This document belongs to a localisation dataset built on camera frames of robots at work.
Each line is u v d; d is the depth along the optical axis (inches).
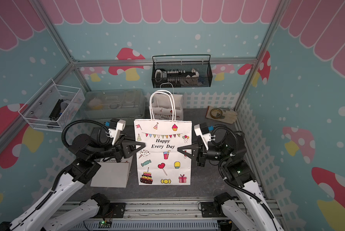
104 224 28.6
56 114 27.0
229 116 45.5
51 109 28.0
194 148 19.8
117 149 19.0
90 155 18.8
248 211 16.9
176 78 34.5
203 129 18.5
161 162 21.3
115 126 18.8
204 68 37.1
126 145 19.6
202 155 19.0
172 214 29.1
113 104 40.3
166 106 40.4
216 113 45.9
